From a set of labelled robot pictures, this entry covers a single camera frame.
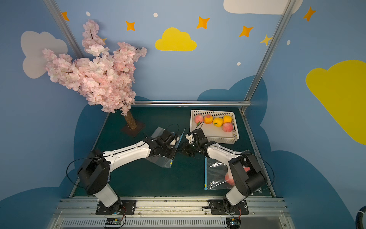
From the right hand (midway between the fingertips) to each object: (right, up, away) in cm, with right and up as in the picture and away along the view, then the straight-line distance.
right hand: (179, 149), depth 87 cm
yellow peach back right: (+37, +19, +21) cm, 46 cm away
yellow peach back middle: (+29, +17, +20) cm, 39 cm away
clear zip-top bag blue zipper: (+23, -13, -1) cm, 26 cm away
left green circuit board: (-33, -34, -15) cm, 50 cm away
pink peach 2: (+35, +13, +17) cm, 42 cm away
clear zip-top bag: (-10, -9, +5) cm, 14 cm away
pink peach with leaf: (+29, -16, -10) cm, 34 cm away
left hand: (-2, -1, 0) cm, 2 cm away
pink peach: (+14, +19, +21) cm, 32 cm away
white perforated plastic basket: (+27, +7, +20) cm, 35 cm away
